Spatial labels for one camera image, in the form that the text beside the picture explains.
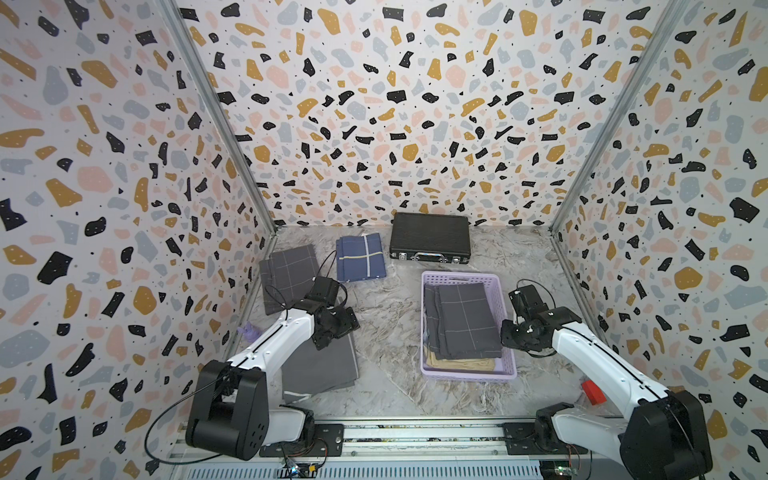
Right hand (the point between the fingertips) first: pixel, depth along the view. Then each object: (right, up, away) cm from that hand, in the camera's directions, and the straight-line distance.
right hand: (507, 338), depth 85 cm
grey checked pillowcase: (-12, +3, +8) cm, 15 cm away
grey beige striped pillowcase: (-13, -7, 0) cm, 15 cm away
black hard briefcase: (-19, +30, +29) cm, 47 cm away
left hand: (-45, +2, +2) cm, 45 cm away
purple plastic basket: (-1, -8, 0) cm, 8 cm away
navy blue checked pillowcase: (-46, +23, +27) cm, 58 cm away
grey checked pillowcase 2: (-71, +16, +21) cm, 76 cm away
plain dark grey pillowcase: (-55, -9, -2) cm, 56 cm away
